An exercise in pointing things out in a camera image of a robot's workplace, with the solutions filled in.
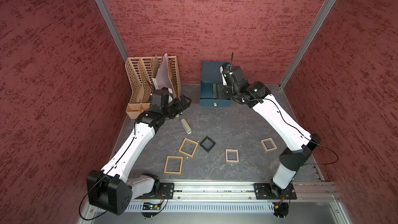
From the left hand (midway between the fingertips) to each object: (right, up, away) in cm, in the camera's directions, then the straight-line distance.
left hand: (186, 106), depth 77 cm
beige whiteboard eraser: (-2, -13, +18) cm, 22 cm away
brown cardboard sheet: (-21, +24, +17) cm, 37 cm away
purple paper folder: (-17, +16, +17) cm, 28 cm away
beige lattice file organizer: (-33, +21, +31) cm, 51 cm away
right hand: (+17, +9, -3) cm, 20 cm away
